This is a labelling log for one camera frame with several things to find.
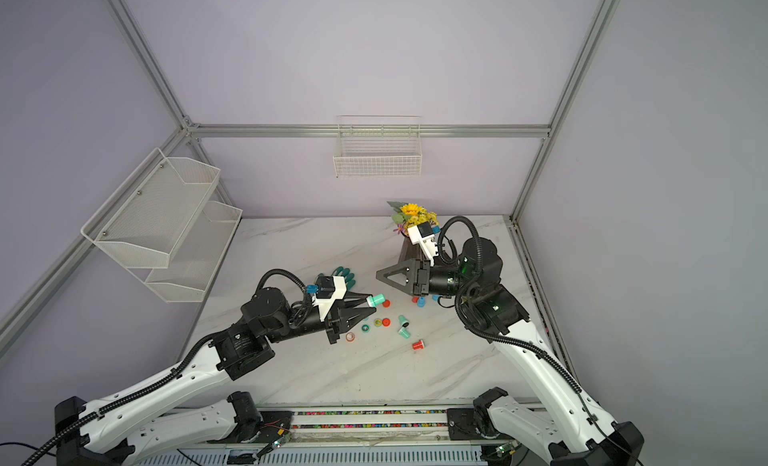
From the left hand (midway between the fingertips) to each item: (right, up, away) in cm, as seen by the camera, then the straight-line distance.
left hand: (369, 304), depth 60 cm
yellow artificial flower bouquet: (+9, +21, +27) cm, 35 cm away
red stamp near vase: (+12, -6, +35) cm, 38 cm away
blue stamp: (+14, -6, +35) cm, 38 cm away
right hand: (+3, +5, -2) cm, 6 cm away
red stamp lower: (+12, -17, +26) cm, 33 cm away
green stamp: (+8, -11, +30) cm, 33 cm away
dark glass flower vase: (+12, +10, +35) cm, 38 cm away
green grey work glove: (-11, +1, +42) cm, 44 cm away
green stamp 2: (+8, -14, +28) cm, 33 cm away
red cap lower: (+3, -12, +31) cm, 33 cm away
